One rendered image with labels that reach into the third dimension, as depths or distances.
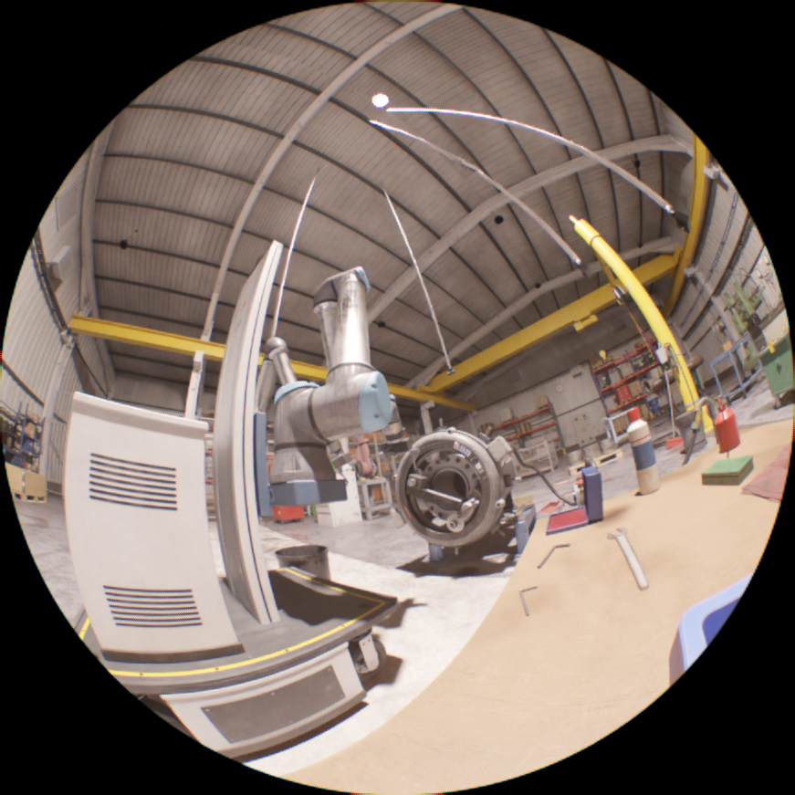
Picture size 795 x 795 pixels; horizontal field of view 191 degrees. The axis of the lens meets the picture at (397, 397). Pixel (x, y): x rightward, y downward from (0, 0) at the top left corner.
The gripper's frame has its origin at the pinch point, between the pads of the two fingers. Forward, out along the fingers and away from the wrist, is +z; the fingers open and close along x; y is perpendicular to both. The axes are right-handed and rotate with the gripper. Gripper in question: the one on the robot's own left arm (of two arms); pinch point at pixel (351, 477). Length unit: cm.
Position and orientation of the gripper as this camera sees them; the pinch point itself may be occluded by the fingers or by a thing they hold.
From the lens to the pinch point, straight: 135.1
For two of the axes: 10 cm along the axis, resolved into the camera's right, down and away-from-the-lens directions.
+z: 5.1, 8.5, -1.2
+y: 5.6, -2.2, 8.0
